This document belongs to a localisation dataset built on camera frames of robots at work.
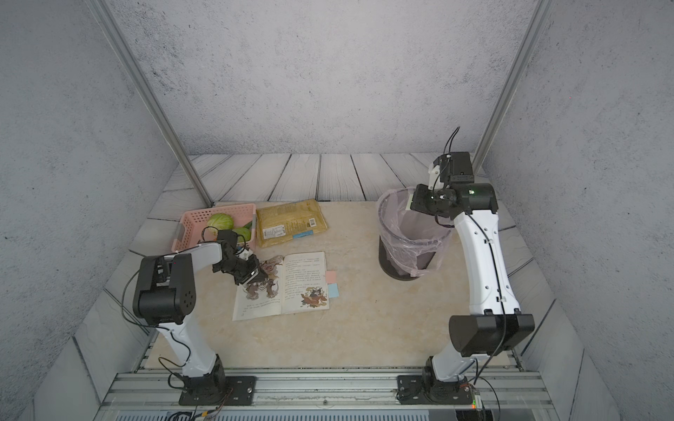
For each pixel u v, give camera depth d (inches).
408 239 29.7
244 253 35.9
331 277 38.0
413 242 29.2
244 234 35.3
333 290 36.7
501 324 15.7
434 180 26.0
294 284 36.8
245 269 33.9
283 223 43.7
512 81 32.7
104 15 27.8
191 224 43.7
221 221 41.6
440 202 20.0
